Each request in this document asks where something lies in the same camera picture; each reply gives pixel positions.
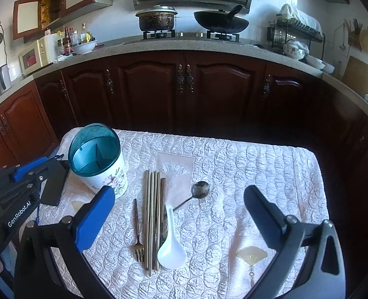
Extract teal rimmed utensil holder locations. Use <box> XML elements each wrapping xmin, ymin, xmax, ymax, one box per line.
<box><xmin>68</xmin><ymin>123</ymin><xmax>128</xmax><ymax>198</ymax></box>

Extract gas stove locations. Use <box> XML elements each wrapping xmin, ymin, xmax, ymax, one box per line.
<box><xmin>143</xmin><ymin>29</ymin><xmax>240</xmax><ymax>43</ymax></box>

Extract left gloved hand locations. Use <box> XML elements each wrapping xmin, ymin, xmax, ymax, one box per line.
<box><xmin>0</xmin><ymin>242</ymin><xmax>17</xmax><ymax>298</ymax></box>

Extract black wok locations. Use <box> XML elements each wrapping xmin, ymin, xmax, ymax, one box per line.
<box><xmin>193</xmin><ymin>5</ymin><xmax>249</xmax><ymax>34</ymax></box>

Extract wooden cutting board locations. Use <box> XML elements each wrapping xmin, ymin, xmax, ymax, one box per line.
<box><xmin>342</xmin><ymin>56</ymin><xmax>368</xmax><ymax>96</ymax></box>

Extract black smartphone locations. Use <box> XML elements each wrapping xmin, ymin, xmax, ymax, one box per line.
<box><xmin>39</xmin><ymin>158</ymin><xmax>71</xmax><ymax>207</ymax></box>

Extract red label sauce bottle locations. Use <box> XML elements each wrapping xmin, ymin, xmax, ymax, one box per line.
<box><xmin>63</xmin><ymin>27</ymin><xmax>72</xmax><ymax>55</ymax></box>

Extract electric kettle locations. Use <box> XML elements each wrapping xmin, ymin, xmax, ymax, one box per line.
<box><xmin>0</xmin><ymin>64</ymin><xmax>12</xmax><ymax>93</ymax></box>

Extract dark wood base cabinets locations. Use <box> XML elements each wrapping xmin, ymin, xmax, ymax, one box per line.
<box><xmin>0</xmin><ymin>49</ymin><xmax>368</xmax><ymax>175</ymax></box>

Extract floral ceramic pot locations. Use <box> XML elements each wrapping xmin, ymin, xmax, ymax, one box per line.
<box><xmin>283</xmin><ymin>39</ymin><xmax>309</xmax><ymax>61</ymax></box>

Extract white bowl on counter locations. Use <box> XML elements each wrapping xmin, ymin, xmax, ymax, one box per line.
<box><xmin>73</xmin><ymin>40</ymin><xmax>98</xmax><ymax>55</ymax></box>

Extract white quilted table cloth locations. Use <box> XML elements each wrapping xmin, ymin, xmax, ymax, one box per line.
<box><xmin>18</xmin><ymin>127</ymin><xmax>330</xmax><ymax>299</ymax></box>

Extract wall chopstick holder basket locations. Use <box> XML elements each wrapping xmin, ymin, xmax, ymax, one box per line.
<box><xmin>344</xmin><ymin>18</ymin><xmax>363</xmax><ymax>50</ymax></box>

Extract white microwave oven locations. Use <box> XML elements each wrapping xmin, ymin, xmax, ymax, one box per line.
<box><xmin>19</xmin><ymin>33</ymin><xmax>60</xmax><ymax>76</ymax></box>

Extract black dish rack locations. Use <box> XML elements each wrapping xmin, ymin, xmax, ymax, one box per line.
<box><xmin>266</xmin><ymin>19</ymin><xmax>326</xmax><ymax>59</ymax></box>

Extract wall cabinet with glass doors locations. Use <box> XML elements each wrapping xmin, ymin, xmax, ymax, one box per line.
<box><xmin>12</xmin><ymin>0</ymin><xmax>113</xmax><ymax>41</ymax></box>

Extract dark cooking pot with lid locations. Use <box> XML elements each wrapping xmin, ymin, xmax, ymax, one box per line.
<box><xmin>135</xmin><ymin>5</ymin><xmax>178</xmax><ymax>32</ymax></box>

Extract white ceramic soup spoon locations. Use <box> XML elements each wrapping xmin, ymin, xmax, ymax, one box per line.
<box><xmin>157</xmin><ymin>205</ymin><xmax>187</xmax><ymax>270</ymax></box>

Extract dark wooden chopstick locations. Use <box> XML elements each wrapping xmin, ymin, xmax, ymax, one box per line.
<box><xmin>159</xmin><ymin>177</ymin><xmax>166</xmax><ymax>245</ymax></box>

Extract yellow oil bottle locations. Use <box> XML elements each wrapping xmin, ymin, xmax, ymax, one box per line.
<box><xmin>80</xmin><ymin>23</ymin><xmax>89</xmax><ymax>44</ymax></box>

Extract dark handled metal fork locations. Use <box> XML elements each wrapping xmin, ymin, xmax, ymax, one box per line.
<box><xmin>133</xmin><ymin>198</ymin><xmax>145</xmax><ymax>263</ymax></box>

